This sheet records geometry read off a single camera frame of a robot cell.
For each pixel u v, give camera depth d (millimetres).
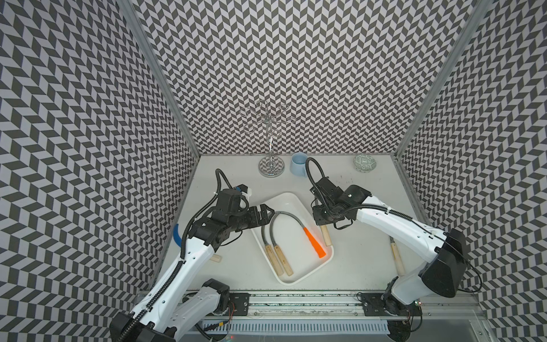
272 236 887
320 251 845
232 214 568
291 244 883
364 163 1120
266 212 661
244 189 691
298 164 1060
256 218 642
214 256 500
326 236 751
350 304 754
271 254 828
